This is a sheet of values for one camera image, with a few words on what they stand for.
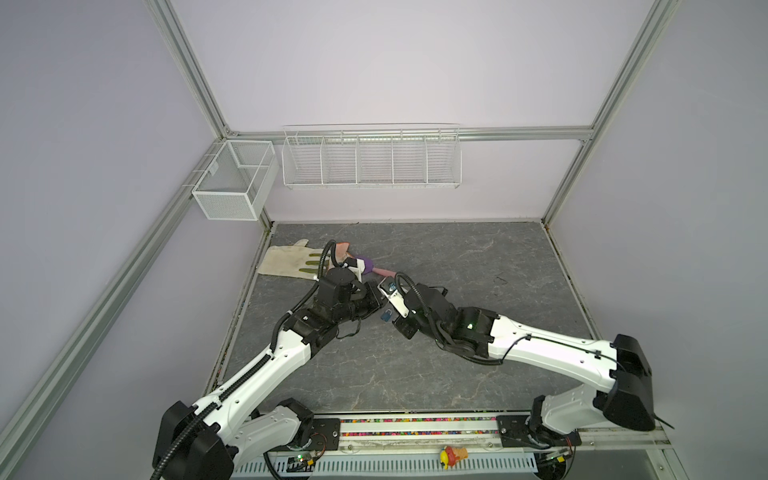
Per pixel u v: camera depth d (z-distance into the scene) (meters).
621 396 0.39
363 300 0.65
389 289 0.61
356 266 0.72
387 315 0.63
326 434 0.74
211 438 0.38
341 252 1.09
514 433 0.74
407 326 0.64
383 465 0.71
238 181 1.02
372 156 0.99
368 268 1.06
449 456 0.68
